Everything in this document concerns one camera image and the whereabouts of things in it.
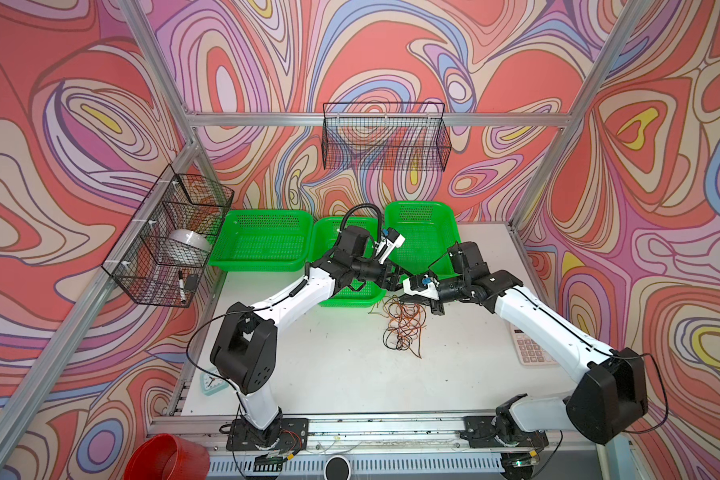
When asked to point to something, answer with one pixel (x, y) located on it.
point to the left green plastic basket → (263, 240)
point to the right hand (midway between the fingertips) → (406, 300)
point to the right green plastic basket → (429, 229)
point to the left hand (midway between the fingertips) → (411, 275)
